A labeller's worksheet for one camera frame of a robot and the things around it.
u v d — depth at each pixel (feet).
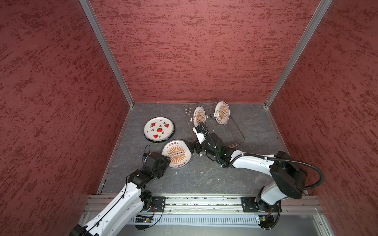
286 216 2.37
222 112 3.40
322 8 2.34
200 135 2.29
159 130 3.30
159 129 3.31
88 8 2.33
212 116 3.41
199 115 3.28
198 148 2.39
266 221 2.33
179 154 2.97
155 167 2.10
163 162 2.19
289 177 1.46
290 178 1.46
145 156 2.58
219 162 2.05
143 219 2.36
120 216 1.75
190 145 2.35
